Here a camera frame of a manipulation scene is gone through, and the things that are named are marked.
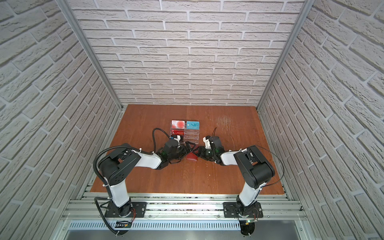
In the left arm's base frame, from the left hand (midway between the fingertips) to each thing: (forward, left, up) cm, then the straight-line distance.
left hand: (194, 146), depth 91 cm
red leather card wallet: (-5, +1, -3) cm, 6 cm away
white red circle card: (+15, +11, +3) cm, 19 cm away
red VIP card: (+11, +11, 0) cm, 15 cm away
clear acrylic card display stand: (+13, +3, -1) cm, 13 cm away
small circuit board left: (-38, +36, -9) cm, 53 cm away
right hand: (-2, 0, -3) cm, 4 cm away
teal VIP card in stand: (+14, 0, +3) cm, 15 cm away
